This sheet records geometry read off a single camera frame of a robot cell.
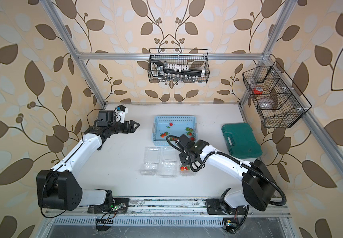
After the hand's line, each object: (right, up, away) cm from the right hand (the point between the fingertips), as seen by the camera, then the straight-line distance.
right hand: (186, 158), depth 83 cm
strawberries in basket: (+3, +14, +21) cm, 25 cm away
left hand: (-31, +20, 0) cm, 37 cm away
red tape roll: (+40, +38, -3) cm, 55 cm away
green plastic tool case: (+36, +8, +11) cm, 39 cm away
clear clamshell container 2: (-10, -6, +5) cm, 13 cm away
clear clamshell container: (-21, -3, +8) cm, 22 cm away
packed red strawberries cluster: (+1, -6, +2) cm, 7 cm away
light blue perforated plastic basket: (-15, +17, +22) cm, 31 cm away
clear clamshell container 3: (0, -8, +3) cm, 8 cm away
